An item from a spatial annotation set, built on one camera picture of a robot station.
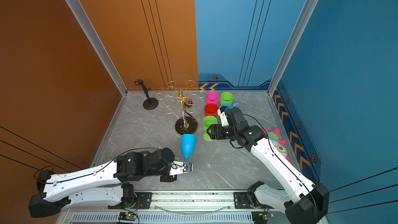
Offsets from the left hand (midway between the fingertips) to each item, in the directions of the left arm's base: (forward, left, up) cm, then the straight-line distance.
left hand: (183, 163), depth 69 cm
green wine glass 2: (+45, -23, -4) cm, 51 cm away
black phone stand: (+47, +30, -14) cm, 57 cm away
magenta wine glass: (+43, -14, -3) cm, 46 cm away
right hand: (+15, -14, +5) cm, 21 cm away
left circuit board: (-18, +26, -17) cm, 36 cm away
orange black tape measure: (+47, +3, -12) cm, 49 cm away
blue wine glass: (+9, -2, 0) cm, 9 cm away
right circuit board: (-18, -36, -16) cm, 43 cm away
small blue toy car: (+46, -31, -12) cm, 56 cm away
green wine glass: (+24, -11, -2) cm, 26 cm away
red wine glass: (+32, -13, -1) cm, 34 cm away
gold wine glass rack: (+28, +3, -12) cm, 31 cm away
